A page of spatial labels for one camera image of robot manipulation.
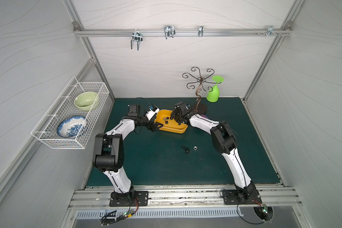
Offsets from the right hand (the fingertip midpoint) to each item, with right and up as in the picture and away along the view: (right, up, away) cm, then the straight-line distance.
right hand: (171, 112), depth 104 cm
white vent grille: (+1, -47, -40) cm, 61 cm away
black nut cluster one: (+8, -23, -11) cm, 27 cm away
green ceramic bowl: (-44, +6, -32) cm, 55 cm away
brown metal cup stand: (+23, +3, +4) cm, 24 cm away
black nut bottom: (0, -5, +4) cm, 6 cm away
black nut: (-3, -8, +1) cm, 8 cm away
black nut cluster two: (+11, -24, -13) cm, 29 cm away
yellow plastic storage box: (-6, -4, +4) cm, 8 cm away
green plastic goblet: (+29, +12, -11) cm, 33 cm away
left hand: (-8, -5, -12) cm, 15 cm away
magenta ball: (+25, -3, 0) cm, 25 cm away
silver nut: (+16, -23, -13) cm, 31 cm away
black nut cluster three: (+11, -26, -13) cm, 31 cm away
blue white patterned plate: (-45, -6, -40) cm, 60 cm away
